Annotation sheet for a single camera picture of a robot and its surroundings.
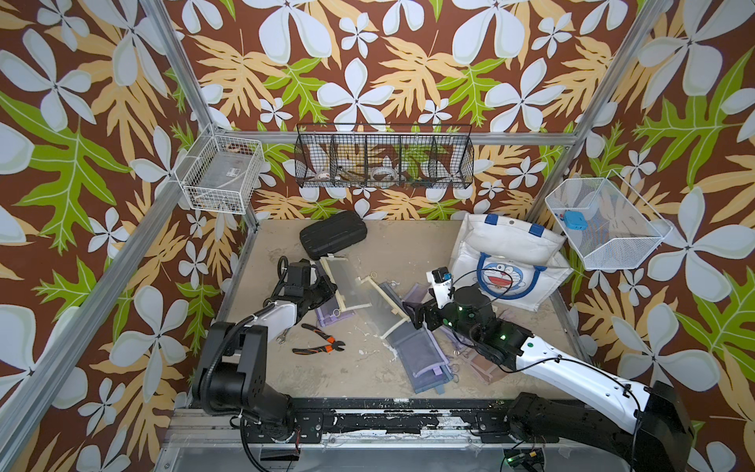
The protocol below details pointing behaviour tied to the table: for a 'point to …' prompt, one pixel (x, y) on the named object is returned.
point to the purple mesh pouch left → (330, 313)
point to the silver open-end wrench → (281, 338)
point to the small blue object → (575, 220)
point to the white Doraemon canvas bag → (518, 264)
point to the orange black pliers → (330, 344)
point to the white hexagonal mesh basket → (606, 222)
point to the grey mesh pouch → (393, 295)
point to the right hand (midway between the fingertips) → (414, 296)
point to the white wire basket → (219, 173)
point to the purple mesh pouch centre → (417, 293)
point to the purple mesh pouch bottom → (422, 358)
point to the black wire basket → (383, 155)
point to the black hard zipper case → (332, 234)
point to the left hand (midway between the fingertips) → (338, 281)
